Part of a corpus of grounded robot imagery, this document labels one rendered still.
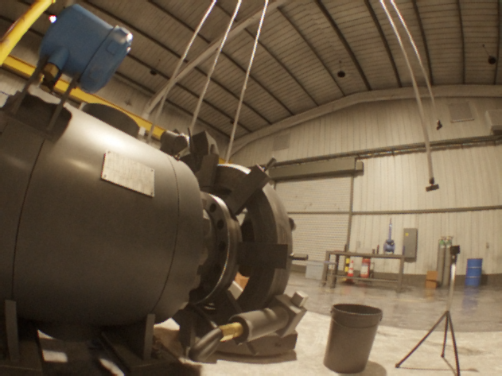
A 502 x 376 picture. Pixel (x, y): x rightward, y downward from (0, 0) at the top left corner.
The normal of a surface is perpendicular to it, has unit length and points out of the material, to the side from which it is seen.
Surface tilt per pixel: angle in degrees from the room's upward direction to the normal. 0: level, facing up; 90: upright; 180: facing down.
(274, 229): 90
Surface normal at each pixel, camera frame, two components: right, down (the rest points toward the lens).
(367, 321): 0.00, -0.22
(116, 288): 0.70, 0.29
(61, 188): 0.82, -0.22
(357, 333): -0.31, -0.26
